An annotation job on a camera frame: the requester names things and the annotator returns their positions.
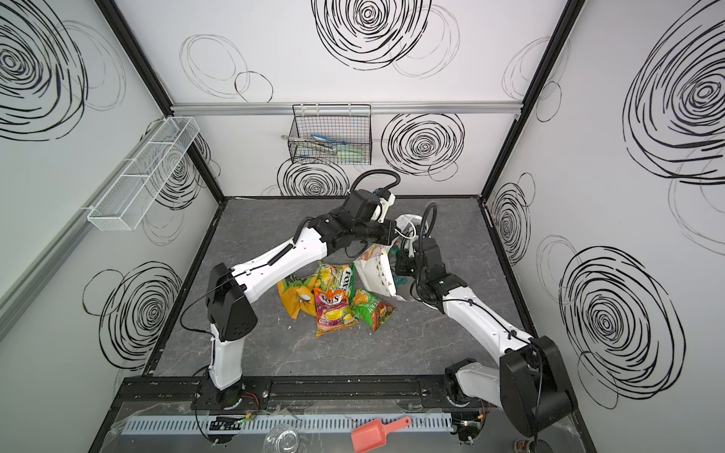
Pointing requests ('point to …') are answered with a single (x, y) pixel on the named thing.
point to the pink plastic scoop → (372, 436)
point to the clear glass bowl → (282, 438)
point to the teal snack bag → (396, 250)
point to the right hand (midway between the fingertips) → (399, 254)
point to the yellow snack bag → (296, 294)
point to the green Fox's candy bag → (336, 277)
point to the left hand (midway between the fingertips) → (402, 232)
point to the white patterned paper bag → (375, 264)
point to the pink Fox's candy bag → (334, 295)
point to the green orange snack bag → (370, 310)
